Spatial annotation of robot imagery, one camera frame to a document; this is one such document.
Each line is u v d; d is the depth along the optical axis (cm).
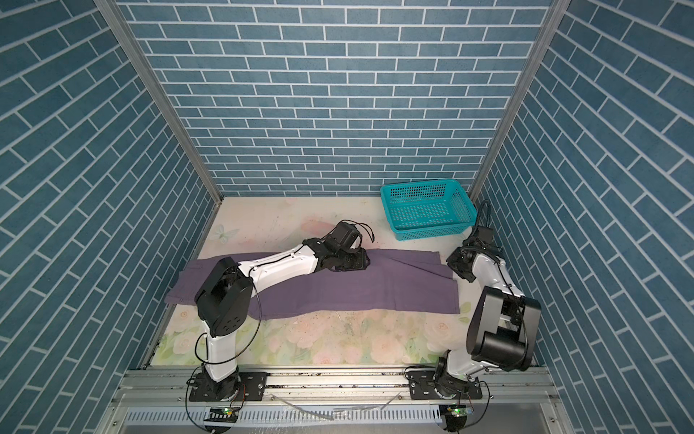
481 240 72
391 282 94
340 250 71
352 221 73
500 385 75
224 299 49
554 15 71
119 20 71
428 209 119
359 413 71
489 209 81
